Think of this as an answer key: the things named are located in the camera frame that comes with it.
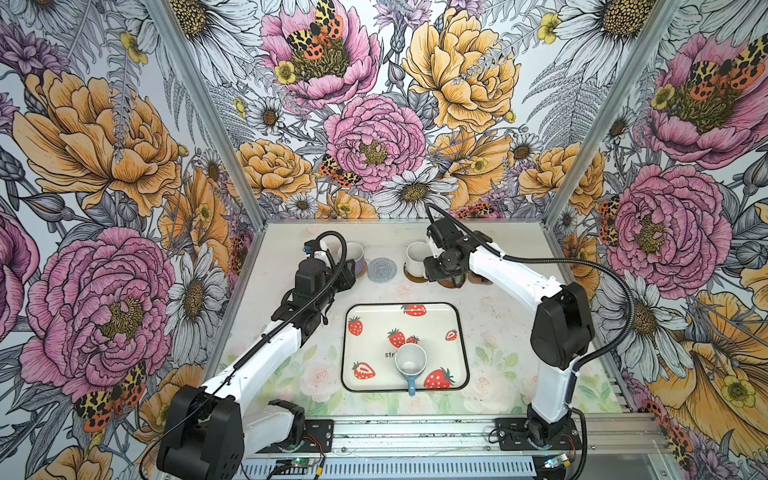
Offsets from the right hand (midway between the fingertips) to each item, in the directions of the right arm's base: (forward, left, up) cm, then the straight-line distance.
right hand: (436, 279), depth 90 cm
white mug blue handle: (-20, +9, -10) cm, 24 cm away
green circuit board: (-42, +35, -12) cm, 56 cm away
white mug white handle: (+12, +5, -3) cm, 13 cm away
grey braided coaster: (+13, +17, -12) cm, 24 cm away
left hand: (-1, +25, +7) cm, 26 cm away
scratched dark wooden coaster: (+8, +6, -11) cm, 15 cm away
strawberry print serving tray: (-9, +20, -14) cm, 26 cm away
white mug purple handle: (+18, +26, -8) cm, 32 cm away
